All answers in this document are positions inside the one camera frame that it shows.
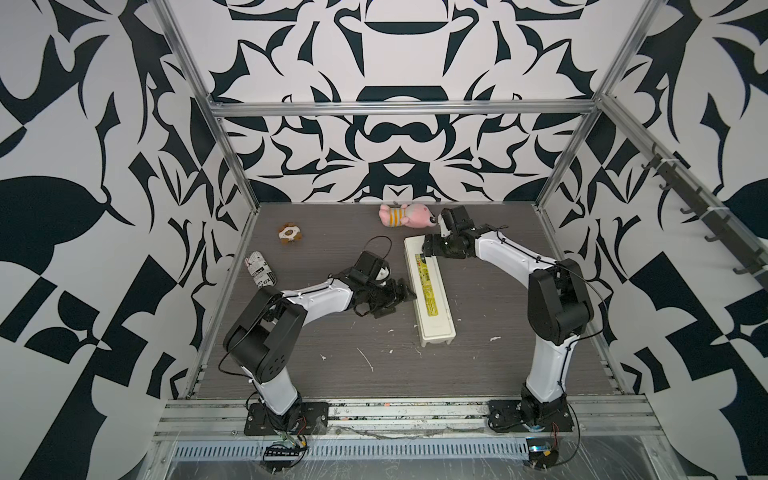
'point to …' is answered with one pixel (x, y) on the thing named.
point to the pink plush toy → (414, 215)
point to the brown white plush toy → (289, 232)
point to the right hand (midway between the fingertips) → (434, 243)
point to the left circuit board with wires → (276, 457)
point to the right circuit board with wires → (543, 452)
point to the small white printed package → (261, 272)
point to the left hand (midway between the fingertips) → (406, 295)
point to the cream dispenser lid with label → (432, 303)
